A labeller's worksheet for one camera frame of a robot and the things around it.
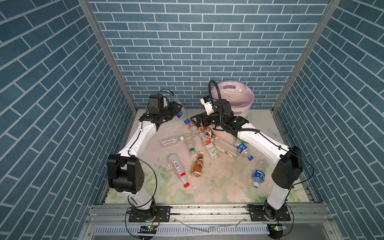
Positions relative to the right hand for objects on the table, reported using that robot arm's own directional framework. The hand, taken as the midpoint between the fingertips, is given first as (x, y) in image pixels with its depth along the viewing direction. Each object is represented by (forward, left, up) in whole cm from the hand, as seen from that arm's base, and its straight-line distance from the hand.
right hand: (195, 114), depth 79 cm
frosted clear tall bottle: (-5, -19, -25) cm, 32 cm away
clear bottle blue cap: (-5, -29, -23) cm, 38 cm away
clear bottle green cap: (+1, +5, -26) cm, 27 cm away
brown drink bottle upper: (+7, -8, -24) cm, 26 cm away
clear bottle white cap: (-2, +19, -26) cm, 32 cm away
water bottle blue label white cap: (-21, -36, -23) cm, 48 cm away
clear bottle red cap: (-21, +8, -24) cm, 33 cm away
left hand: (+6, +9, 0) cm, 11 cm away
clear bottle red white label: (-5, -9, -23) cm, 25 cm away
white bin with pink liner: (+27, -27, -7) cm, 39 cm away
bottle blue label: (+1, +7, -2) cm, 7 cm away
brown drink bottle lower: (-19, -2, -24) cm, 31 cm away
